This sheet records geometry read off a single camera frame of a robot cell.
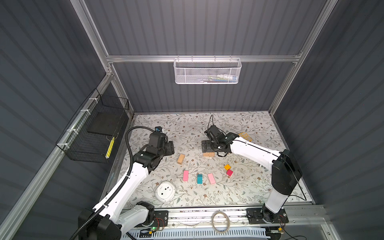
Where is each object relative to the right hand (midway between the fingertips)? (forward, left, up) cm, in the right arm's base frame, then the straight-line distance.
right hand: (210, 147), depth 88 cm
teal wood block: (-15, +6, -11) cm, 20 cm away
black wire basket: (-4, +59, +19) cm, 62 cm away
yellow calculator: (+16, -27, -10) cm, 33 cm away
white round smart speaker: (-23, +25, -6) cm, 35 cm away
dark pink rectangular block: (-13, +15, -11) cm, 22 cm away
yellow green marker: (-11, +48, +19) cm, 53 cm away
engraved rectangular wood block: (0, +1, -10) cm, 10 cm away
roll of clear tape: (-37, -4, -10) cm, 38 cm away
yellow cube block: (-8, -11, -10) cm, 17 cm away
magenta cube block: (-11, -12, -11) cm, 19 cm away
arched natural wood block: (-3, +18, -8) cm, 20 cm away
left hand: (-3, +24, +9) cm, 26 cm away
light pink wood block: (-15, 0, -10) cm, 18 cm away
